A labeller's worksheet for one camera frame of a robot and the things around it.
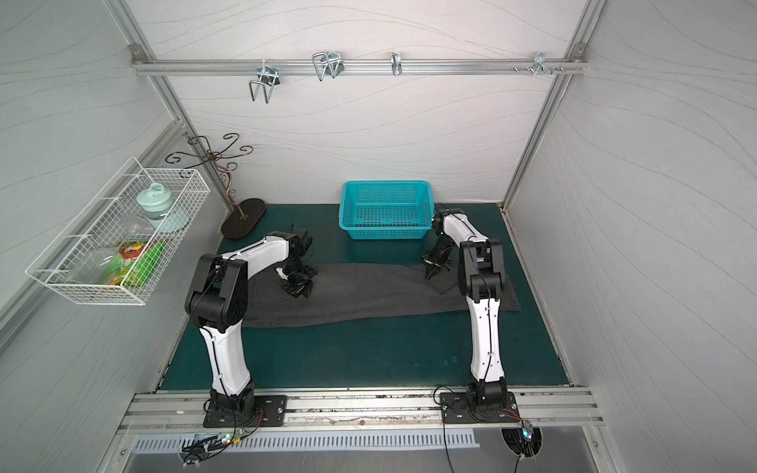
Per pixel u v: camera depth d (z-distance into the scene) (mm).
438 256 909
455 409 734
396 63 779
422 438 704
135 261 619
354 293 963
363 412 749
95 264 624
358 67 792
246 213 1148
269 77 783
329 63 763
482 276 635
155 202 657
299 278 841
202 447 660
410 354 842
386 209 1187
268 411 736
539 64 765
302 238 842
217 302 531
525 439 703
